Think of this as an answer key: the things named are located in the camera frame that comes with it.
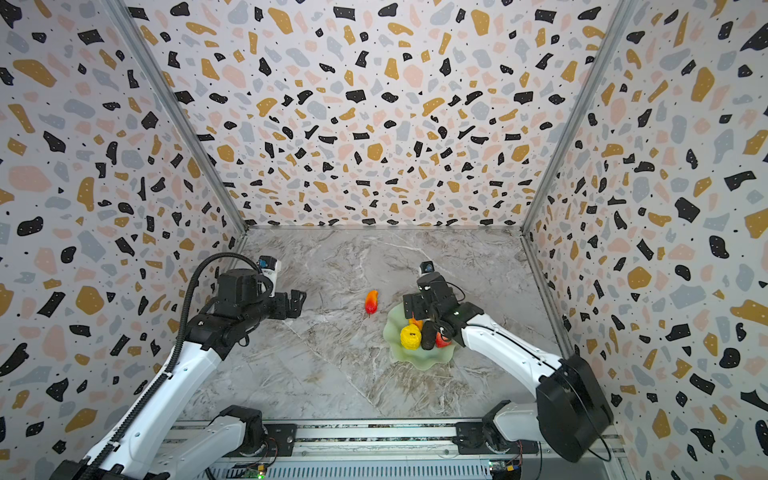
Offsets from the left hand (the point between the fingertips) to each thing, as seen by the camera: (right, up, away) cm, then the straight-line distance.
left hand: (288, 288), depth 77 cm
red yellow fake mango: (+19, -7, +20) cm, 29 cm away
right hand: (+33, -2, +8) cm, 34 cm away
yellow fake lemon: (+32, -15, +9) cm, 36 cm away
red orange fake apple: (+34, -12, +14) cm, 39 cm away
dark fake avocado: (+37, -15, +11) cm, 41 cm away
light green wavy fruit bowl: (+34, -22, +11) cm, 42 cm away
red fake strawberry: (+41, -17, +11) cm, 45 cm away
